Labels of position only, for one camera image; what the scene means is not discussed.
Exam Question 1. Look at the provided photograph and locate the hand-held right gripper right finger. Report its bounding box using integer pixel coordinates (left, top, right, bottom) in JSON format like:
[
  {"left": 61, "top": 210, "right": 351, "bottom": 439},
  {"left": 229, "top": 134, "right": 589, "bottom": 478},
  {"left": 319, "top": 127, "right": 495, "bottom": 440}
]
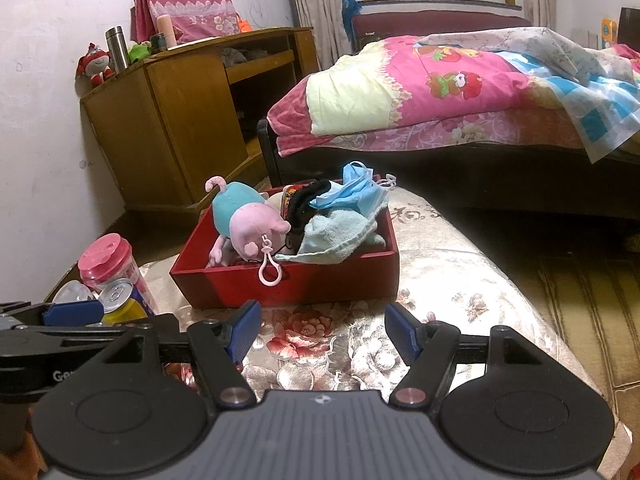
[{"left": 385, "top": 302, "right": 558, "bottom": 407}]

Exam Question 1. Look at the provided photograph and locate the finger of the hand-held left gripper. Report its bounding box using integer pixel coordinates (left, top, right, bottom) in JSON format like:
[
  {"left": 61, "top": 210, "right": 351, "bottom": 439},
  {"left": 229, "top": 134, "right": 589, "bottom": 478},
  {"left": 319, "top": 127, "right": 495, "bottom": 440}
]
[{"left": 0, "top": 300, "right": 105, "bottom": 328}]

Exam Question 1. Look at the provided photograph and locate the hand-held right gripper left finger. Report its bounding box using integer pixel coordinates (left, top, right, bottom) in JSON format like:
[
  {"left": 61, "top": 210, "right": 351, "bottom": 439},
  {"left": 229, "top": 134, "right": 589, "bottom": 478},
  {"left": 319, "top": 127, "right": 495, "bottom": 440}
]
[{"left": 82, "top": 300, "right": 262, "bottom": 407}]

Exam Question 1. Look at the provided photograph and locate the red box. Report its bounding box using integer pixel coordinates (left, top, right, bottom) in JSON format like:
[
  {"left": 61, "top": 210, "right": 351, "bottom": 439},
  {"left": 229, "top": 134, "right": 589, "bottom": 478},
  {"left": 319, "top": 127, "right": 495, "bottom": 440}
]
[{"left": 169, "top": 175, "right": 401, "bottom": 309}]

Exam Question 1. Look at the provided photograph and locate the pink pig plush toy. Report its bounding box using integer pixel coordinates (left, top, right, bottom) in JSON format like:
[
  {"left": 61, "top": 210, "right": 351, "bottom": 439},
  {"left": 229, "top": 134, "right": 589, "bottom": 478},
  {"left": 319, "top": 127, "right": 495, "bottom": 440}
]
[{"left": 204, "top": 176, "right": 292, "bottom": 286}]

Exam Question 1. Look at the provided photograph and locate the pale teal towel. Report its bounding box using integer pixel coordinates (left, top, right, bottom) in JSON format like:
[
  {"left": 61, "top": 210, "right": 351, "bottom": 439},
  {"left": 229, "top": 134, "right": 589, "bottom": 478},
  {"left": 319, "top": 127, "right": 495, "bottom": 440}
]
[{"left": 275, "top": 207, "right": 388, "bottom": 266}]

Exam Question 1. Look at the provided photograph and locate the cream plush toy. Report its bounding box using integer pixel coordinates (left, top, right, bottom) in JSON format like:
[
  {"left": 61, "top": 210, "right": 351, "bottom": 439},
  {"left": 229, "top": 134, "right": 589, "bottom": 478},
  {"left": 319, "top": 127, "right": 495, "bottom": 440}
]
[{"left": 264, "top": 192, "right": 287, "bottom": 221}]

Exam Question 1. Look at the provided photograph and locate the blue face mask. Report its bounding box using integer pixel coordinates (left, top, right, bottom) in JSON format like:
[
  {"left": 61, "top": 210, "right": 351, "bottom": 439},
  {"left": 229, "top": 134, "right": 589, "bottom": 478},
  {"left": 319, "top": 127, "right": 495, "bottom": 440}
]
[{"left": 309, "top": 161, "right": 398, "bottom": 213}]

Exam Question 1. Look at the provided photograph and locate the clear plastic piece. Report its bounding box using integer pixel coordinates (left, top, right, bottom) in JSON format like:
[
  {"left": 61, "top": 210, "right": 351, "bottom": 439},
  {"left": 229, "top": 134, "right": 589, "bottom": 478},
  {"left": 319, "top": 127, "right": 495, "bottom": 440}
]
[{"left": 51, "top": 280, "right": 96, "bottom": 306}]

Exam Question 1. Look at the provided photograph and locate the yellow drink can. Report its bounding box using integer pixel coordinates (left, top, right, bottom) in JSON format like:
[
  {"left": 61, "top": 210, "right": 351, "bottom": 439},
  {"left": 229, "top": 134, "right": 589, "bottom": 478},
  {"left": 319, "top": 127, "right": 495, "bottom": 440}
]
[{"left": 97, "top": 278, "right": 151, "bottom": 326}]

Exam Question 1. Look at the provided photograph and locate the pink-lidded clear cup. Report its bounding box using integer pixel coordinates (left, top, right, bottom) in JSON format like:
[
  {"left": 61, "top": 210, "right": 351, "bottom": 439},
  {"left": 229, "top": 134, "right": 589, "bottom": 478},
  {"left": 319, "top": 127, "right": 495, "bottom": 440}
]
[{"left": 77, "top": 233, "right": 158, "bottom": 316}]

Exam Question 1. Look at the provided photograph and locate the red patterned can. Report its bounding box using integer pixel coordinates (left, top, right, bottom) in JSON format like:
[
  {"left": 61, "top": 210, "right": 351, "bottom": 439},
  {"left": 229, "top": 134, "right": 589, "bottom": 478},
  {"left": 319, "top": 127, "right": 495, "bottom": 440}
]
[{"left": 279, "top": 185, "right": 306, "bottom": 223}]

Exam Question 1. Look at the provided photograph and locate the black fuzzy cloth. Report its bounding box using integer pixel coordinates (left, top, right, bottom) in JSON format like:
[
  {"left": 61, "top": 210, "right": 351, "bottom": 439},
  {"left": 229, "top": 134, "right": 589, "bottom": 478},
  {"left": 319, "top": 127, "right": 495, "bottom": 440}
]
[{"left": 285, "top": 178, "right": 343, "bottom": 257}]

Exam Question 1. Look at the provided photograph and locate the dark wooden bed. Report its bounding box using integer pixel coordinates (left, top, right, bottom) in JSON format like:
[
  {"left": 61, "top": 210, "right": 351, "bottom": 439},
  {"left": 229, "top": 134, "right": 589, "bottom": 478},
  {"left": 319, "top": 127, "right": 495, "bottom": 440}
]
[{"left": 256, "top": 7, "right": 640, "bottom": 221}]

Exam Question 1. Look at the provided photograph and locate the wooden desk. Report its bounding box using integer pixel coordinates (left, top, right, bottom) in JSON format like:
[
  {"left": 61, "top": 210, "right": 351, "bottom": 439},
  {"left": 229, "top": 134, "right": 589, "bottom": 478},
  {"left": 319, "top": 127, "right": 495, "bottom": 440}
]
[{"left": 80, "top": 26, "right": 321, "bottom": 216}]

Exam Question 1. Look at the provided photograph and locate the red plush doll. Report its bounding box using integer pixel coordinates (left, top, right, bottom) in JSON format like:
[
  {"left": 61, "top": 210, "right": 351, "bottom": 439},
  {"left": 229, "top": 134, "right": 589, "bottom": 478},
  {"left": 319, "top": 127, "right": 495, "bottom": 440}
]
[{"left": 75, "top": 42, "right": 115, "bottom": 88}]

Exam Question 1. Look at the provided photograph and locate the steel thermos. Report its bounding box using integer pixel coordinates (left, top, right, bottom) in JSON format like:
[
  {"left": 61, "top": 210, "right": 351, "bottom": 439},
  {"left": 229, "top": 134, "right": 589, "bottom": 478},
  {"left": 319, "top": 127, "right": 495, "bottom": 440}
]
[{"left": 105, "top": 26, "right": 131, "bottom": 72}]

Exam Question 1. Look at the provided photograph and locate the grey cloth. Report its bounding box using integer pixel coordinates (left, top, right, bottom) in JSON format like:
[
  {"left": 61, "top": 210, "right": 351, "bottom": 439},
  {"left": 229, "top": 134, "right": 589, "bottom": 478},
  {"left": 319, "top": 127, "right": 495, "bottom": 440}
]
[{"left": 220, "top": 47, "right": 268, "bottom": 66}]

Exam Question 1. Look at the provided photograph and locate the pink bottle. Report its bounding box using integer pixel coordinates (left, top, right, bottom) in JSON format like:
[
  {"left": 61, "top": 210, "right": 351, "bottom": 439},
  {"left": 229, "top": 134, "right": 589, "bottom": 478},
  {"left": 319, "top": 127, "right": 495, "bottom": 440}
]
[{"left": 156, "top": 14, "right": 176, "bottom": 51}]

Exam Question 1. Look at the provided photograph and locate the blue bag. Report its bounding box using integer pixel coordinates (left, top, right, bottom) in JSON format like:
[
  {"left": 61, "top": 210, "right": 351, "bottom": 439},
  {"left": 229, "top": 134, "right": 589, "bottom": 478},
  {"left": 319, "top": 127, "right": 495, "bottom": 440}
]
[{"left": 341, "top": 0, "right": 362, "bottom": 53}]

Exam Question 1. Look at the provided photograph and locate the pale floral bedsheet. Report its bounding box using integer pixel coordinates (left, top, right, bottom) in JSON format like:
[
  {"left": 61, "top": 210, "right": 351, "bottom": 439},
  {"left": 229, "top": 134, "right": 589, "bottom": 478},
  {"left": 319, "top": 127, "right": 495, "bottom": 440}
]
[{"left": 420, "top": 26, "right": 640, "bottom": 163}]

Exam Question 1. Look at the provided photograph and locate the pink cloth-covered box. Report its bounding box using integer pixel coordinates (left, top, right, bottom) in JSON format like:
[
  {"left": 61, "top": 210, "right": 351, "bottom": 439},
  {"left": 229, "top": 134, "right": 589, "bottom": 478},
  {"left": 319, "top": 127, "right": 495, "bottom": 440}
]
[{"left": 130, "top": 0, "right": 242, "bottom": 46}]

